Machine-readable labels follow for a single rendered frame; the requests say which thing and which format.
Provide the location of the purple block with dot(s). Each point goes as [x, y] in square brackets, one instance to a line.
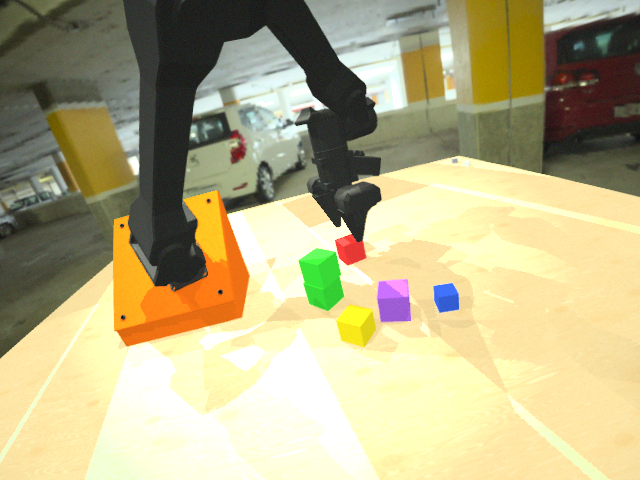
[393, 301]

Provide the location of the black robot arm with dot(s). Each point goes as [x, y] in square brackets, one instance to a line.
[177, 44]

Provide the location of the blue block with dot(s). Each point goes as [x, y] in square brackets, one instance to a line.
[446, 297]

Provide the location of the green block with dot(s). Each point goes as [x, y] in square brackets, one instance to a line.
[320, 268]
[327, 298]

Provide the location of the yellow cube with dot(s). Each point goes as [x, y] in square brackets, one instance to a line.
[356, 325]

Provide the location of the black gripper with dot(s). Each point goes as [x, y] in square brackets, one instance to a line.
[337, 196]

